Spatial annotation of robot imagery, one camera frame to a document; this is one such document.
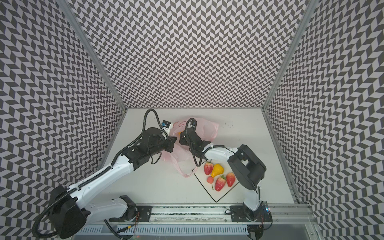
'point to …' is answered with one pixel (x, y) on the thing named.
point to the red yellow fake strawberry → (219, 183)
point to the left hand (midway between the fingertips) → (176, 139)
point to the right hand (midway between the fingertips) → (184, 138)
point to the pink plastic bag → (201, 130)
